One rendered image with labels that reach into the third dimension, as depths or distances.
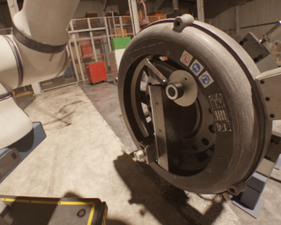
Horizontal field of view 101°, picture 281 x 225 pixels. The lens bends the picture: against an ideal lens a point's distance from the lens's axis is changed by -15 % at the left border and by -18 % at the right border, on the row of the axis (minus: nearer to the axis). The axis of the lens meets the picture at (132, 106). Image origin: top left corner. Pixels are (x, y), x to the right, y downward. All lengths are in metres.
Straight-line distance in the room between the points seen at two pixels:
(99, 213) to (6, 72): 0.58
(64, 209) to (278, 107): 0.79
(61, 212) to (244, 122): 0.73
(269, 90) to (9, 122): 0.59
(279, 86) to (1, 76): 0.62
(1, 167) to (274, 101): 0.61
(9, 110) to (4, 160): 0.12
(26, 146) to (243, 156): 0.57
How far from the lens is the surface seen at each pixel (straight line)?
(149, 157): 0.65
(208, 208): 1.02
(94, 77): 5.80
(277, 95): 0.38
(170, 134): 0.57
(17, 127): 0.42
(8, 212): 0.91
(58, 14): 0.40
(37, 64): 0.46
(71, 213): 0.71
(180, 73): 0.43
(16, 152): 0.43
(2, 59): 0.43
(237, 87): 0.37
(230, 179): 0.50
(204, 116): 0.59
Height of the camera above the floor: 0.86
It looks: 20 degrees down
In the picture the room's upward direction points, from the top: 9 degrees counter-clockwise
